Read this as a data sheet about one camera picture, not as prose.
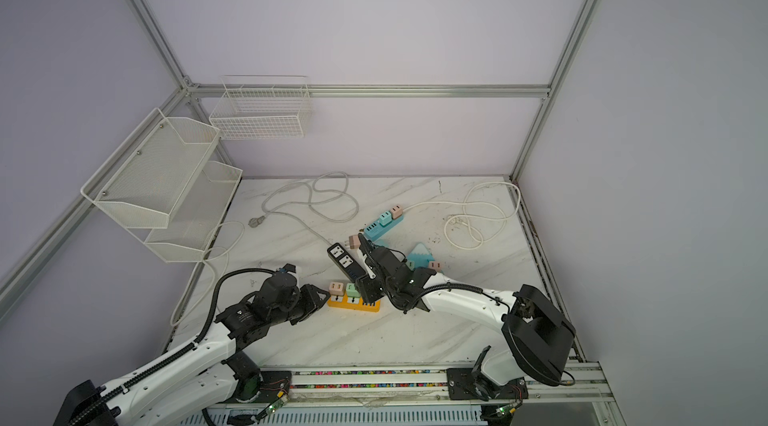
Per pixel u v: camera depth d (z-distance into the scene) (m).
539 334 0.42
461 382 0.74
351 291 0.83
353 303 0.86
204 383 0.57
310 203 1.12
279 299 0.63
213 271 0.93
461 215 1.08
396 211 1.01
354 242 0.98
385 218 1.01
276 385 0.73
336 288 0.84
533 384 0.75
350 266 0.93
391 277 0.62
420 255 0.95
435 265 0.88
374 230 1.01
